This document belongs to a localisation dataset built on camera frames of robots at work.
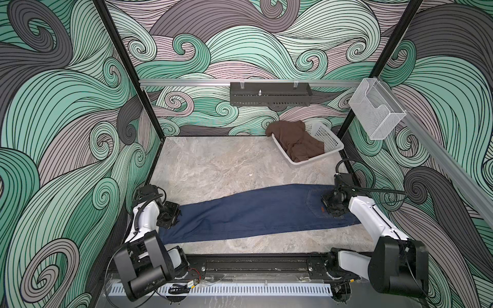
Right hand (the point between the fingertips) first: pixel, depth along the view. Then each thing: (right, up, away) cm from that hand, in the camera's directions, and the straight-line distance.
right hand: (321, 202), depth 86 cm
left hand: (-64, -4, -3) cm, 64 cm away
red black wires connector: (-61, -29, -14) cm, 69 cm away
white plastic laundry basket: (+10, +38, +31) cm, 50 cm away
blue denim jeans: (-10, -3, +4) cm, 11 cm away
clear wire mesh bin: (+23, +42, -3) cm, 48 cm away
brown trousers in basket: (-4, +28, +23) cm, 36 cm away
